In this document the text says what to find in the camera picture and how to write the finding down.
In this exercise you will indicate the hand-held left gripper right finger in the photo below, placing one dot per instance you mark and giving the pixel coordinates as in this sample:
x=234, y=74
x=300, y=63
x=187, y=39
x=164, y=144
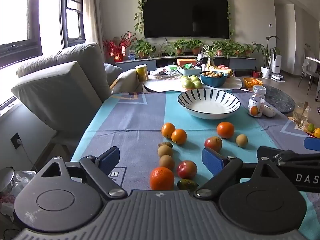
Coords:
x=212, y=160

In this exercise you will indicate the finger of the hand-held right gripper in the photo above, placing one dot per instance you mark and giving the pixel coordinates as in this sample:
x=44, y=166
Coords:
x=271, y=151
x=312, y=144

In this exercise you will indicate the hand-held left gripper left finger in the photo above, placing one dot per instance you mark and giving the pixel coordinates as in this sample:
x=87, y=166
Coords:
x=110, y=158

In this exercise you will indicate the red apple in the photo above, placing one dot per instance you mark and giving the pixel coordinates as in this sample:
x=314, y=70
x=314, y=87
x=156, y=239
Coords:
x=223, y=67
x=213, y=143

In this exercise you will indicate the red plum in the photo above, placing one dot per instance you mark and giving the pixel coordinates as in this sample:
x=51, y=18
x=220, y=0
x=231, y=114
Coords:
x=187, y=169

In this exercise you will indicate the brown kiwi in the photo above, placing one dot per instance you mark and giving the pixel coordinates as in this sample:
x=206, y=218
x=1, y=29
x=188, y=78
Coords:
x=241, y=140
x=165, y=152
x=167, y=162
x=165, y=144

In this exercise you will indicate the medium orange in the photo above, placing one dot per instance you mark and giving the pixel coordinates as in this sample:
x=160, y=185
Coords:
x=225, y=130

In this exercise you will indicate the small green mango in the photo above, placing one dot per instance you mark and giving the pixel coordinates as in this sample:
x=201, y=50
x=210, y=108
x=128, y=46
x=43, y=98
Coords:
x=187, y=185

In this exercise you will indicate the small orange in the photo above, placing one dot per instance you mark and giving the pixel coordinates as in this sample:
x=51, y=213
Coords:
x=168, y=130
x=179, y=137

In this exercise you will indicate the large orange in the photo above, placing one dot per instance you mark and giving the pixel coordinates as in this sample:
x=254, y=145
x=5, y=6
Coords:
x=162, y=178

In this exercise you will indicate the striped white ceramic bowl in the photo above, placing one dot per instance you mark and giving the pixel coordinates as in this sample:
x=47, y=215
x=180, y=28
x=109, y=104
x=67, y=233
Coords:
x=208, y=105

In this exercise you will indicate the yellow lemon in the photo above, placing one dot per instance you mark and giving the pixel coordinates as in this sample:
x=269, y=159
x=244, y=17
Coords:
x=317, y=133

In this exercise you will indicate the yellow tray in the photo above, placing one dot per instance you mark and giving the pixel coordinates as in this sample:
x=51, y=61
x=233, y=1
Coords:
x=303, y=130

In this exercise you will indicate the green lime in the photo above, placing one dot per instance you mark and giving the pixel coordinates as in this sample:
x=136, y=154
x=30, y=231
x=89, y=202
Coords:
x=310, y=127

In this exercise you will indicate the glass cup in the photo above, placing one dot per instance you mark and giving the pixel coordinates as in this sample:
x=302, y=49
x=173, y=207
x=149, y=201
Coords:
x=298, y=118

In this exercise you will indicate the metal spoon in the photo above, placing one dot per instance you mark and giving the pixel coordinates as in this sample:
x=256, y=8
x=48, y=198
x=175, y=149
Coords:
x=305, y=106

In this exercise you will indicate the white oval case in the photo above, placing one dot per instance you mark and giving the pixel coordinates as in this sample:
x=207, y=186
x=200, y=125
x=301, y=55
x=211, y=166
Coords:
x=270, y=111

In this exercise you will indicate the clear jar with white lid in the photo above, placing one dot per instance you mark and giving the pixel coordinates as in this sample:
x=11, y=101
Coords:
x=257, y=102

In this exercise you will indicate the dark round marble table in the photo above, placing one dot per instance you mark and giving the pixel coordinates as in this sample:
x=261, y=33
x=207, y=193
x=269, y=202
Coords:
x=280, y=100

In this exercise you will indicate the orange basket of tangerines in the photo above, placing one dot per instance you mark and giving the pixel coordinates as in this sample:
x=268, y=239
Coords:
x=253, y=82

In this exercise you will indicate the dining chair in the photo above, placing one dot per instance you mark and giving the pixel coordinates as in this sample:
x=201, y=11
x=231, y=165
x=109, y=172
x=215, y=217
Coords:
x=308, y=72

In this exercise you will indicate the green apple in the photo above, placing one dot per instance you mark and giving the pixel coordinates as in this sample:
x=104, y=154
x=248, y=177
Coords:
x=185, y=79
x=197, y=84
x=187, y=85
x=194, y=77

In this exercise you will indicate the blue bowl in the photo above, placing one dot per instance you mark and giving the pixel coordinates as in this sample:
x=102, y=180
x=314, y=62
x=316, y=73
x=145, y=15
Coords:
x=212, y=81

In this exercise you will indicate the small red pot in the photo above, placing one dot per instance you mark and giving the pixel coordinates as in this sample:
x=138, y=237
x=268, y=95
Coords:
x=256, y=74

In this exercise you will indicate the beige pillow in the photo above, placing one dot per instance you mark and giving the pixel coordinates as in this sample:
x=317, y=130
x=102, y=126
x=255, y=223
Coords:
x=126, y=81

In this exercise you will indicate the pile of brown longans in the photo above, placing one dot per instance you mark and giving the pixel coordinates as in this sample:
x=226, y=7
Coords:
x=212, y=74

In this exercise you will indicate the grey pillow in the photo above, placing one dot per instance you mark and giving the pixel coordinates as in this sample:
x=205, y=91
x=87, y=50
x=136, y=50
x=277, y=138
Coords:
x=112, y=72

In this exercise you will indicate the grey fabric sofa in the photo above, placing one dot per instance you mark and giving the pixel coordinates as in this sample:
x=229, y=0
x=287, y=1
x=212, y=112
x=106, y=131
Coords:
x=62, y=85

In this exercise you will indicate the white round coffee table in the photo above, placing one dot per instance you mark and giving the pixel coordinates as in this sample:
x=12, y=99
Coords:
x=162, y=85

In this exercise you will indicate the yellow can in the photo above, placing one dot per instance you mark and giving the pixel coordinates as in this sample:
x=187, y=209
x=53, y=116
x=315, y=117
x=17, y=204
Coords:
x=141, y=73

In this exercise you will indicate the teal snack container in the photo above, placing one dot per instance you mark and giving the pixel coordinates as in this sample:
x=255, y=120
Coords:
x=190, y=71

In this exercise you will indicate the clear plastic bag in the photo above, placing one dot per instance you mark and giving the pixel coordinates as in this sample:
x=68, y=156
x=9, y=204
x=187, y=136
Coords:
x=20, y=180

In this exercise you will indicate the bunch of yellow bananas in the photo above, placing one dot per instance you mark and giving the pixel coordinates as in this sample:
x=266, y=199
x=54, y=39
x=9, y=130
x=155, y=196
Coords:
x=215, y=67

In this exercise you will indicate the tall plant in white pot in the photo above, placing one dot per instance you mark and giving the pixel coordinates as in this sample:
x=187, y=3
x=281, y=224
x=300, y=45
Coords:
x=266, y=55

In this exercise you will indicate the glass plate with snacks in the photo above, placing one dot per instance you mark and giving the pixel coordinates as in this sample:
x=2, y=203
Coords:
x=165, y=74

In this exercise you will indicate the orange box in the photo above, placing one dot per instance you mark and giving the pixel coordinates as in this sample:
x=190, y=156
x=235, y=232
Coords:
x=186, y=62

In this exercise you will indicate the grey television cabinet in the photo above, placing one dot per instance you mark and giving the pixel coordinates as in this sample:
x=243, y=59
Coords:
x=150, y=63

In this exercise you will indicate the green potted plant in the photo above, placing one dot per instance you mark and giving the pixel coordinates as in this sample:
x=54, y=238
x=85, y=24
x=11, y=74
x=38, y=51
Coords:
x=236, y=48
x=221, y=47
x=141, y=47
x=195, y=44
x=248, y=48
x=178, y=45

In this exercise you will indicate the small blue white box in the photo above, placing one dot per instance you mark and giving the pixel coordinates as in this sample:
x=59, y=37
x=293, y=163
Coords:
x=131, y=54

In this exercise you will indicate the spider plant in vase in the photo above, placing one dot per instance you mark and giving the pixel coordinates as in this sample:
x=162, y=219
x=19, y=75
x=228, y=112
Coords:
x=209, y=51

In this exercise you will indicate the red festive decoration plant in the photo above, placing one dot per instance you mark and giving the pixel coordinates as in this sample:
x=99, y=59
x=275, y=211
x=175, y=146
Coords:
x=116, y=46

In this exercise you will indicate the green trailing vine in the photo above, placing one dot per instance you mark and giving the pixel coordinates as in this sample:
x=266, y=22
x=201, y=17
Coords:
x=139, y=17

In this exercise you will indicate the beige curtain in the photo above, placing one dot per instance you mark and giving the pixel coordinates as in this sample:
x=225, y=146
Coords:
x=92, y=12

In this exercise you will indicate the narrow dark framed window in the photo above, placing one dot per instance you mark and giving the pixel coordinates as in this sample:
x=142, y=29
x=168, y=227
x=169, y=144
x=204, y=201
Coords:
x=73, y=12

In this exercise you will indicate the large dark framed window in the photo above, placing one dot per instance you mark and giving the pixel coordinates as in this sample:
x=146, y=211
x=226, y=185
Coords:
x=15, y=12

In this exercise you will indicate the black wall socket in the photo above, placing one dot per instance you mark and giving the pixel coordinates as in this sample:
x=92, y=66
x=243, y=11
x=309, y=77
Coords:
x=16, y=140

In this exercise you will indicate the black wall television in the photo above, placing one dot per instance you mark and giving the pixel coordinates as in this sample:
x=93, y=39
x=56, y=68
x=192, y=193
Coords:
x=185, y=12

